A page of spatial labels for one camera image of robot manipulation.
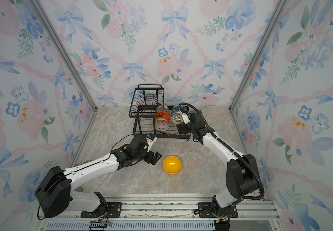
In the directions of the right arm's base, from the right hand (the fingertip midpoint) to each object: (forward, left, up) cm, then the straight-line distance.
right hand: (185, 120), depth 89 cm
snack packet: (-21, +68, -19) cm, 74 cm away
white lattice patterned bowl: (+15, +4, -15) cm, 21 cm away
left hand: (-18, +17, -6) cm, 26 cm away
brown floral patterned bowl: (+21, +15, -10) cm, 28 cm away
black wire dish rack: (-2, +21, +6) cm, 22 cm away
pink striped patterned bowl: (+9, +16, -15) cm, 24 cm away
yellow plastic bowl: (-23, +8, -14) cm, 28 cm away
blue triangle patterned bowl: (+22, +6, -13) cm, 27 cm away
